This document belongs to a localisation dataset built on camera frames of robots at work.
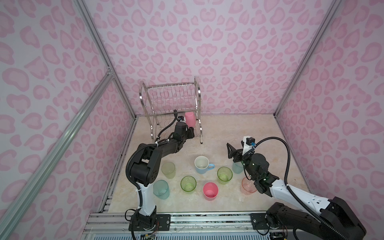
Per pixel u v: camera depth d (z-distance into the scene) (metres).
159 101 1.14
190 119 0.99
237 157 0.70
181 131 0.78
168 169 0.92
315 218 0.42
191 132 0.90
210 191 0.82
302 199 0.47
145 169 0.52
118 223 0.75
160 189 0.84
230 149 0.77
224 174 0.87
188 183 0.85
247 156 0.66
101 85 0.82
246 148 0.69
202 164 0.91
